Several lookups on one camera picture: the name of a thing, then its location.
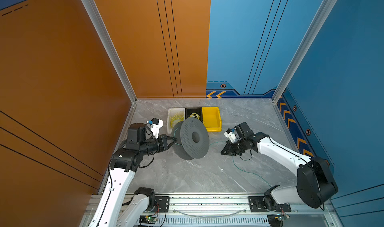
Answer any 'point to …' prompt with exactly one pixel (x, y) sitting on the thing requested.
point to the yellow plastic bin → (211, 119)
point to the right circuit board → (282, 217)
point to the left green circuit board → (148, 219)
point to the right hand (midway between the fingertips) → (220, 153)
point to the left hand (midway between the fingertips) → (176, 139)
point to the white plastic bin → (171, 112)
